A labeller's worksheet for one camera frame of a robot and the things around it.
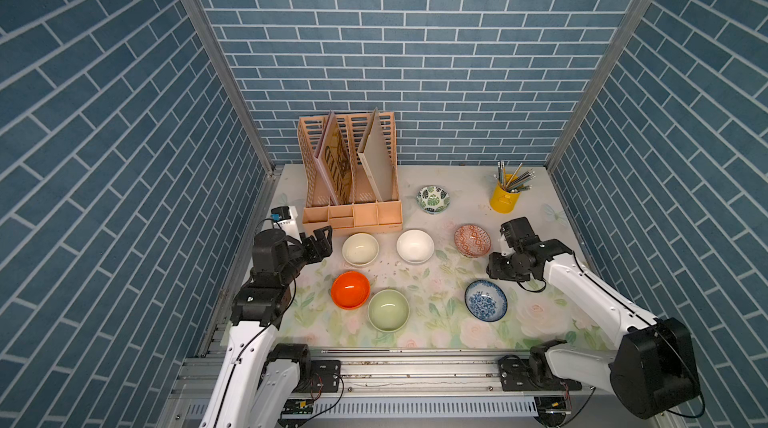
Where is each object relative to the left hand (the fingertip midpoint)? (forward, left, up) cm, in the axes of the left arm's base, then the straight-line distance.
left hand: (327, 230), depth 74 cm
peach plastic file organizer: (+19, -7, -17) cm, 26 cm away
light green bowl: (-12, -15, -23) cm, 30 cm away
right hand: (-3, -46, -16) cm, 49 cm away
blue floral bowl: (-9, -44, -22) cm, 50 cm away
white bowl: (+8, -24, -21) cm, 33 cm away
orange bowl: (-7, -4, -21) cm, 22 cm away
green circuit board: (-34, +6, -27) cm, 44 cm away
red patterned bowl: (+11, -43, -22) cm, 49 cm away
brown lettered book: (+28, +2, -2) cm, 28 cm away
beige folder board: (+32, -10, -2) cm, 34 cm away
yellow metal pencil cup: (+23, -55, -16) cm, 61 cm away
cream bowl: (+7, -6, -21) cm, 23 cm away
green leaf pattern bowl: (+27, -31, -21) cm, 46 cm away
